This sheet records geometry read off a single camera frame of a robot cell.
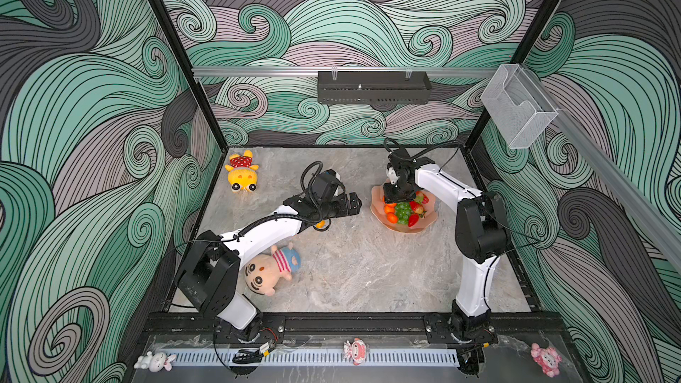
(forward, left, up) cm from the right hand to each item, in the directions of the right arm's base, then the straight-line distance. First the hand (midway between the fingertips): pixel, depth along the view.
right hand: (389, 199), depth 95 cm
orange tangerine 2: (-2, 0, -2) cm, 3 cm away
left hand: (-7, +14, +10) cm, 19 cm away
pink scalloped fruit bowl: (-3, +4, -3) cm, 6 cm away
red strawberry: (-7, -8, -3) cm, 11 cm away
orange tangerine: (-6, 0, -2) cm, 7 cm away
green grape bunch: (-5, -4, -1) cm, 7 cm away
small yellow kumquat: (-21, +23, +21) cm, 38 cm away
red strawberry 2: (-2, -9, -1) cm, 9 cm away
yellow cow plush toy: (+11, +56, +3) cm, 57 cm away
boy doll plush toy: (-26, +41, +3) cm, 49 cm away
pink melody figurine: (-47, -34, -2) cm, 58 cm away
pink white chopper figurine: (-45, +15, -2) cm, 48 cm away
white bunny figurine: (-47, +66, -1) cm, 81 cm away
